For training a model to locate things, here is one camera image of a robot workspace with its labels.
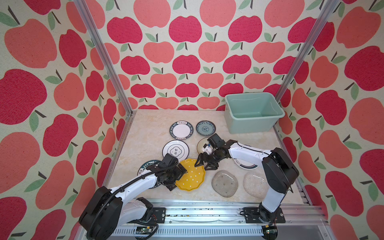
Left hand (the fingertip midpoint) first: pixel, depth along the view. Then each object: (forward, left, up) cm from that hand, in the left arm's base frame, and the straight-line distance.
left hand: (187, 178), depth 83 cm
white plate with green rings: (+21, +7, -3) cm, 23 cm away
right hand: (+6, -8, +3) cm, 10 cm away
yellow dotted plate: (+1, -4, -1) cm, 4 cm away
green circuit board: (-23, +21, -5) cm, 32 cm away
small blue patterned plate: (+39, -13, -3) cm, 42 cm away
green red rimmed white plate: (+9, -35, -1) cm, 36 cm away
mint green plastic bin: (+48, -49, +5) cm, 69 cm away
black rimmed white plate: (+37, +5, -3) cm, 38 cm away
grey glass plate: (-1, -22, -5) cm, 23 cm away
